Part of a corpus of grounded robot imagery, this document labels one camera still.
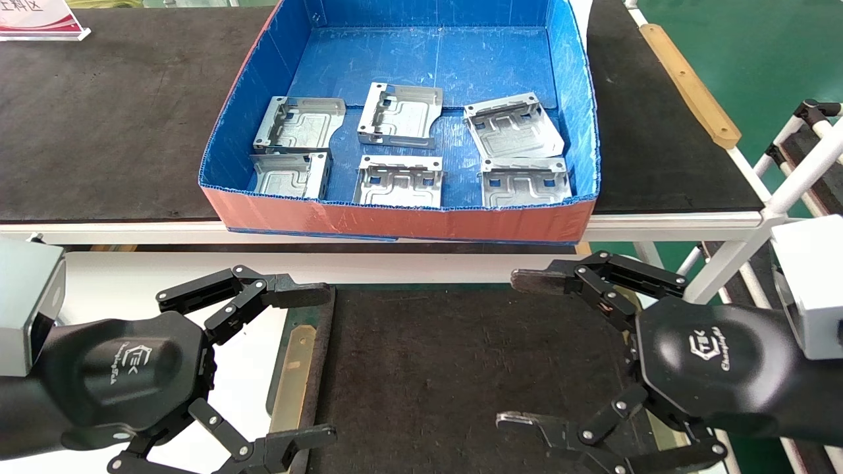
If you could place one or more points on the small black felt mat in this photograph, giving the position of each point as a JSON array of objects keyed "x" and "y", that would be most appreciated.
[{"x": 428, "y": 368}]

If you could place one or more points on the silver sheet metal bracket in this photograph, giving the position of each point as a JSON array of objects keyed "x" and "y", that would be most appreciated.
[
  {"x": 523, "y": 187},
  {"x": 303, "y": 125},
  {"x": 398, "y": 187},
  {"x": 405, "y": 118},
  {"x": 514, "y": 131},
  {"x": 286, "y": 178}
]

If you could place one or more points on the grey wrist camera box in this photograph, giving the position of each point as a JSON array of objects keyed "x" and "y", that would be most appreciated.
[
  {"x": 26, "y": 303},
  {"x": 816, "y": 283}
]

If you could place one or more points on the blue corrugated plastic box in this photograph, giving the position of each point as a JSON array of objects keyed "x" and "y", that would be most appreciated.
[{"x": 421, "y": 59}]

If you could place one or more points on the long wooden edge strip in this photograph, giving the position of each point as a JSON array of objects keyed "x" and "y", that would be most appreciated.
[{"x": 691, "y": 85}]

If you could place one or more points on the brass mat edge strip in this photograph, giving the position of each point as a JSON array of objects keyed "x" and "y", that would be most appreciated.
[{"x": 293, "y": 382}]

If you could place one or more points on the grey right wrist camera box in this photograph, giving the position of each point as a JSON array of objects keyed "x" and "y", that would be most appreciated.
[{"x": 816, "y": 283}]

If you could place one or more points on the large black felt mat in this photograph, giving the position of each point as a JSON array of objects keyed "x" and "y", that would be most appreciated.
[{"x": 99, "y": 131}]

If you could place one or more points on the dark green cutting mat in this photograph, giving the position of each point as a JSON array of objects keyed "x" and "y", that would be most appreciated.
[{"x": 299, "y": 316}]

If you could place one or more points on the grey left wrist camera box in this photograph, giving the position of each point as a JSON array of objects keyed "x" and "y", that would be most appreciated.
[{"x": 26, "y": 303}]

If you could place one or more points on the red and white sign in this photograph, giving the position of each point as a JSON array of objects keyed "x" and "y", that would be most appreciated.
[{"x": 39, "y": 16}]

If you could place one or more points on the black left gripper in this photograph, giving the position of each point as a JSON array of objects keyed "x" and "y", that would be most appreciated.
[{"x": 125, "y": 375}]

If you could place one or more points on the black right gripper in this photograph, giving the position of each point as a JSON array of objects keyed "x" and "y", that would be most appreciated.
[{"x": 724, "y": 362}]

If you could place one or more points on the white pipe rack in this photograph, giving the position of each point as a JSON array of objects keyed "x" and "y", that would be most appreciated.
[{"x": 800, "y": 174}]

